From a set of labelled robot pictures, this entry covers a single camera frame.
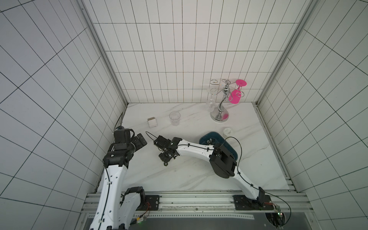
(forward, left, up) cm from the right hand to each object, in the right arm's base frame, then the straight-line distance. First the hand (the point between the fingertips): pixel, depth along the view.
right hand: (160, 159), depth 89 cm
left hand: (+1, +11, +18) cm, 21 cm away
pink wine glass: (+35, -46, +25) cm, 63 cm away
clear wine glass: (+34, -31, +17) cm, 50 cm away
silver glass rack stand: (+39, -40, +1) cm, 56 cm away
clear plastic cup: (+32, -6, +4) cm, 33 cm away
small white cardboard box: (+28, +12, +1) cm, 30 cm away
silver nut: (+15, -32, +2) cm, 35 cm away
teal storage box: (+16, -33, +2) cm, 37 cm away
